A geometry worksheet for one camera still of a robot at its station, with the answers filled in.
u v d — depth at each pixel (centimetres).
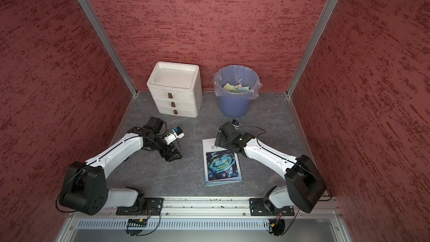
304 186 42
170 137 76
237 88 106
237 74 101
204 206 76
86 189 41
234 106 103
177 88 90
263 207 66
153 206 73
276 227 70
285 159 46
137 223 72
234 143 62
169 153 74
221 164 86
